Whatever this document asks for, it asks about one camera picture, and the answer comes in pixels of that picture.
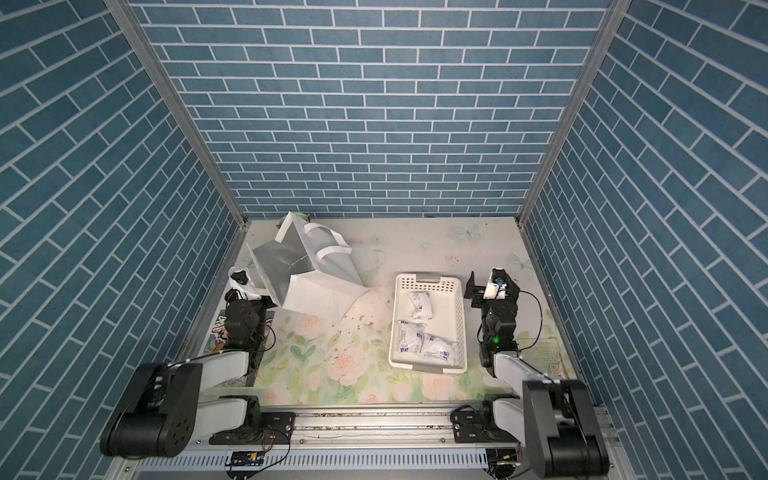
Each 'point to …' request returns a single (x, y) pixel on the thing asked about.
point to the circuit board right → (503, 456)
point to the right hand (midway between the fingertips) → (493, 276)
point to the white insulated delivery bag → (308, 269)
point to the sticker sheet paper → (543, 353)
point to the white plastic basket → (428, 324)
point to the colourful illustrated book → (219, 337)
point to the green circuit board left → (247, 458)
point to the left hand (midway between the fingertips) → (268, 276)
